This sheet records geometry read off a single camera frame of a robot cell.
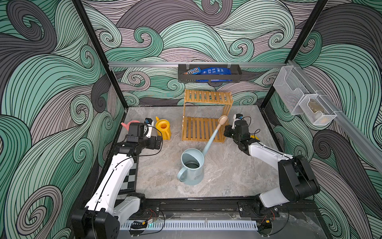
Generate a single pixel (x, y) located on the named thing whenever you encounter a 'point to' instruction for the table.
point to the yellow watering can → (163, 126)
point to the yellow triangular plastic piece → (254, 137)
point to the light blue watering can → (192, 160)
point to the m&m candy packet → (196, 70)
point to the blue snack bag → (214, 70)
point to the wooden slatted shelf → (196, 128)
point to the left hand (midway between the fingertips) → (153, 135)
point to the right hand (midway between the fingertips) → (228, 126)
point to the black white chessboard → (129, 184)
